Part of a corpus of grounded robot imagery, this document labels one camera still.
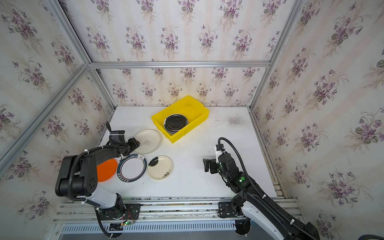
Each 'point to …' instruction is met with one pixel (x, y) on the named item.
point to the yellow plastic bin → (195, 112)
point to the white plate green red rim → (173, 131)
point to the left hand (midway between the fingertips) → (136, 143)
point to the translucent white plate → (150, 140)
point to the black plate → (176, 121)
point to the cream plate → (160, 167)
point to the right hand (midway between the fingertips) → (209, 159)
